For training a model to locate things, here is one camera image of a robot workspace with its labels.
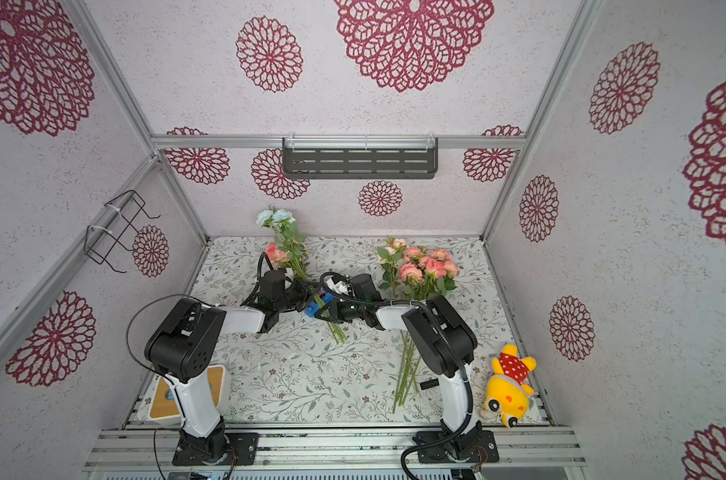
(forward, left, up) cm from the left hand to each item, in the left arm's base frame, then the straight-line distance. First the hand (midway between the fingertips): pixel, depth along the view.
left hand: (324, 282), depth 96 cm
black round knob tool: (-29, -32, -9) cm, 44 cm away
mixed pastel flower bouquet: (+12, +13, +4) cm, 18 cm away
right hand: (-11, +2, -1) cm, 11 cm away
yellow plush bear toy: (-34, -49, -1) cm, 59 cm away
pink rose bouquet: (+6, -30, -3) cm, 30 cm away
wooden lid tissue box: (-36, +39, -3) cm, 53 cm away
